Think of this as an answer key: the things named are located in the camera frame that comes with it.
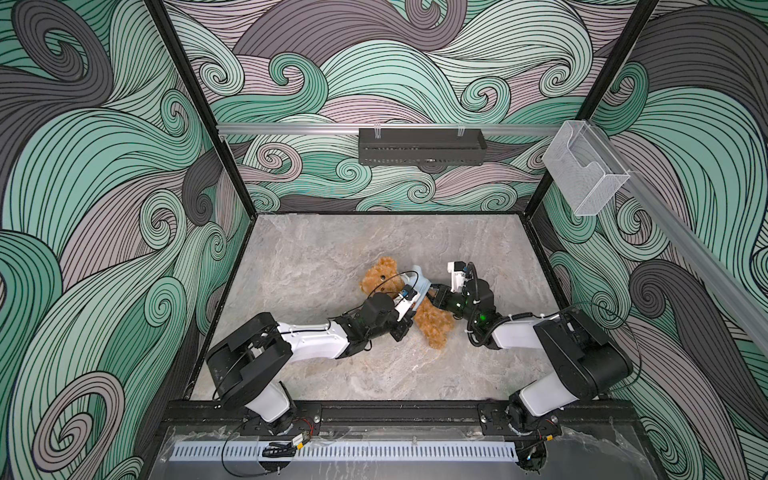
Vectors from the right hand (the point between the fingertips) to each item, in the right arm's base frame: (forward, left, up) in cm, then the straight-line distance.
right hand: (423, 286), depth 88 cm
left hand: (-8, +3, 0) cm, 9 cm away
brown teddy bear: (-12, -3, -1) cm, 12 cm away
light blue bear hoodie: (+2, +3, +2) cm, 4 cm away
